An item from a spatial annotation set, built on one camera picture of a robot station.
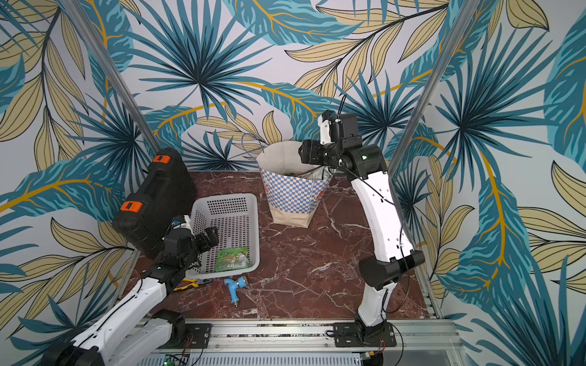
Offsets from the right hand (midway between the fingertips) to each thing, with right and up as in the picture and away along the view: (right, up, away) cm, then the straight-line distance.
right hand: (310, 149), depth 70 cm
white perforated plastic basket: (-31, -24, +31) cm, 50 cm away
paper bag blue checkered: (-5, -11, +15) cm, 20 cm away
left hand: (-37, -29, +14) cm, 49 cm away
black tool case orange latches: (-52, -12, +14) cm, 55 cm away
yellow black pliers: (-41, -46, +12) cm, 63 cm away
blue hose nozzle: (-27, -47, +12) cm, 56 cm away
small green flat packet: (-29, -38, +16) cm, 51 cm away
